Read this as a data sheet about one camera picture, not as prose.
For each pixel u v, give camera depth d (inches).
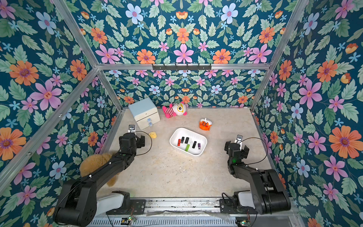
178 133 39.7
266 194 16.7
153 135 42.1
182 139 39.0
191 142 38.8
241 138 30.3
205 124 40.7
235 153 27.1
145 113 38.6
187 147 37.7
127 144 26.0
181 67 36.7
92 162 27.1
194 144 38.6
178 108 43.6
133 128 30.2
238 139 30.6
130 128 29.8
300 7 26.8
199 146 37.8
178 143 38.8
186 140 38.9
